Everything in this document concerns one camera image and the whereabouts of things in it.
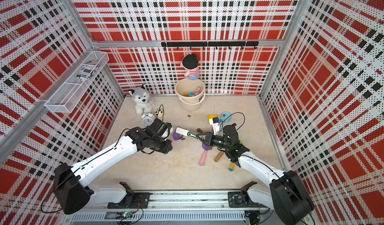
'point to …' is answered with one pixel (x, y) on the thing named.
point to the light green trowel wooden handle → (218, 156)
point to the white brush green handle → (184, 132)
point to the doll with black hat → (190, 62)
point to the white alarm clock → (148, 118)
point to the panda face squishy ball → (158, 113)
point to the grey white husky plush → (142, 100)
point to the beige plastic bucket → (184, 87)
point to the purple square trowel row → (176, 136)
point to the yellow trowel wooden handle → (210, 117)
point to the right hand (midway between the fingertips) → (199, 135)
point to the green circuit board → (127, 215)
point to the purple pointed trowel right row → (203, 157)
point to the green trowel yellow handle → (231, 167)
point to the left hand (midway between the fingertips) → (171, 147)
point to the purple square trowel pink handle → (198, 91)
